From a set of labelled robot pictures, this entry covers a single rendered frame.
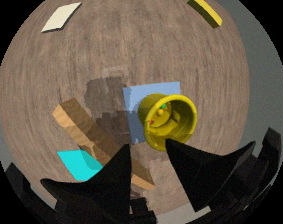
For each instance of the yellow cup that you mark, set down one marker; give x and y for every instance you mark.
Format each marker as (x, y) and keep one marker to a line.
(177, 123)

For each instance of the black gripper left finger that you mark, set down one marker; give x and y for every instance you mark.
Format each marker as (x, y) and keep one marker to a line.
(107, 192)

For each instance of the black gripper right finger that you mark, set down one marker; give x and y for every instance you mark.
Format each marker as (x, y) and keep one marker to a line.
(203, 174)

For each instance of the yellow flat block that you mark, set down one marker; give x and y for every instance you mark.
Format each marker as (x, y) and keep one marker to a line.
(206, 11)

